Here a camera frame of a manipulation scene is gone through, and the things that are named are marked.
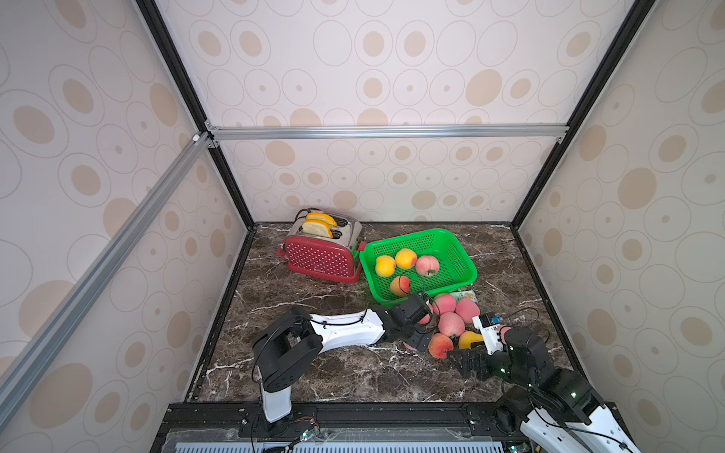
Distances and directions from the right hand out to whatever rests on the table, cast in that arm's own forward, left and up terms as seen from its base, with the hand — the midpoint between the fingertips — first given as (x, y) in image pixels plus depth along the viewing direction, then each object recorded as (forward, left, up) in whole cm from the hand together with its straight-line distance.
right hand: (461, 354), depth 72 cm
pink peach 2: (+19, 0, -7) cm, 20 cm away
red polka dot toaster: (+29, +36, +2) cm, 46 cm away
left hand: (+9, +8, -7) cm, 14 cm away
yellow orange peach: (+8, -5, -8) cm, 12 cm away
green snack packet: (+25, -8, -12) cm, 29 cm away
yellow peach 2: (+35, +13, -5) cm, 38 cm away
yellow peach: (+32, +20, -6) cm, 38 cm away
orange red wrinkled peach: (+5, +3, -8) cm, 10 cm away
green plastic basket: (+36, -6, -11) cm, 38 cm away
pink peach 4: (+11, 0, -6) cm, 12 cm away
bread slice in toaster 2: (+35, +38, +6) cm, 52 cm away
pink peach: (+32, +6, -5) cm, 33 cm away
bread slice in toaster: (+38, +42, +9) cm, 57 cm away
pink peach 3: (+17, -6, -7) cm, 20 cm away
